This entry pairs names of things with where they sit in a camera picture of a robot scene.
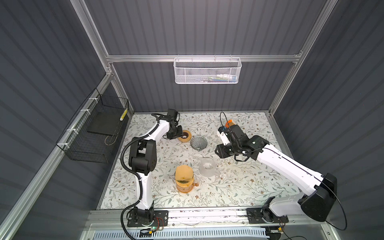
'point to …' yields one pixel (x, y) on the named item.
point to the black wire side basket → (92, 133)
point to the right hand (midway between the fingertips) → (219, 151)
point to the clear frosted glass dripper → (208, 168)
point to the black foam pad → (106, 123)
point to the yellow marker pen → (123, 114)
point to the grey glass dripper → (198, 143)
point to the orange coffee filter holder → (230, 123)
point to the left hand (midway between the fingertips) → (180, 135)
